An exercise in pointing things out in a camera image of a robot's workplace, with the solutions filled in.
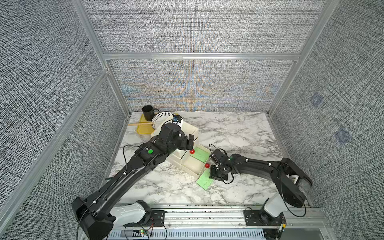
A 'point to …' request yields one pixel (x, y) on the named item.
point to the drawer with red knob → (192, 151)
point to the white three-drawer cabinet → (193, 161)
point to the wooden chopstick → (141, 123)
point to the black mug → (148, 112)
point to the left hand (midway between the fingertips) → (188, 134)
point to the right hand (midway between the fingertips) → (210, 174)
